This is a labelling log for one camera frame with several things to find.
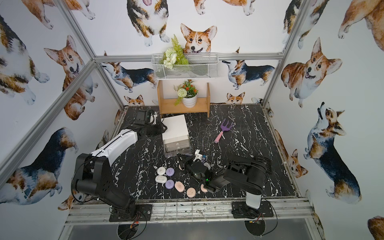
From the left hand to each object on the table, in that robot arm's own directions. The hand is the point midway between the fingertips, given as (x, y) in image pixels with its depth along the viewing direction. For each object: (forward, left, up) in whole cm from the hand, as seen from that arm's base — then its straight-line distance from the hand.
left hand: (164, 126), depth 91 cm
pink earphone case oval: (-32, -10, -11) cm, 35 cm away
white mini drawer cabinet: (-6, -7, -3) cm, 10 cm away
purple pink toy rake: (+8, -39, -14) cm, 42 cm away
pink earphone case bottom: (-35, -16, -11) cm, 40 cm away
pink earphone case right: (-33, -23, -12) cm, 42 cm away
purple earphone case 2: (-30, -5, -12) cm, 33 cm away
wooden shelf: (+28, +4, -11) cm, 30 cm away
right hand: (-17, -10, +1) cm, 19 cm away
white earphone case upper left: (-23, +1, -12) cm, 26 cm away
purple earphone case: (-23, -4, -12) cm, 27 cm away
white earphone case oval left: (-27, 0, -12) cm, 30 cm away
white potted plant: (+23, -14, +7) cm, 28 cm away
